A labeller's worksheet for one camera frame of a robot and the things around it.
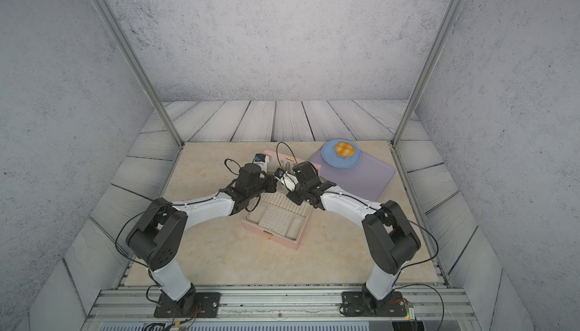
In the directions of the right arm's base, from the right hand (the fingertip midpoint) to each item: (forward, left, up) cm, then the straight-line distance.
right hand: (291, 185), depth 90 cm
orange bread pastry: (+28, -25, -9) cm, 39 cm away
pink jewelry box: (-10, +6, -4) cm, 13 cm away
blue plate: (+26, -18, -12) cm, 34 cm away
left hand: (+3, +3, +2) cm, 5 cm away
